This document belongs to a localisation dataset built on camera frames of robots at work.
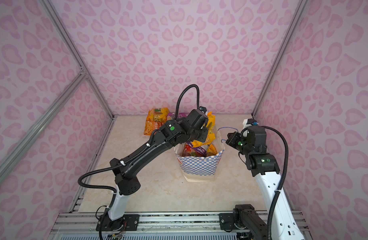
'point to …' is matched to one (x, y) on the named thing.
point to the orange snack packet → (151, 126)
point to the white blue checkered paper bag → (199, 163)
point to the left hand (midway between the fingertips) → (206, 128)
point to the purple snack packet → (201, 149)
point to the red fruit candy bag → (190, 151)
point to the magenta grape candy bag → (171, 116)
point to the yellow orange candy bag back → (158, 114)
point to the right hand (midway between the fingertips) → (227, 132)
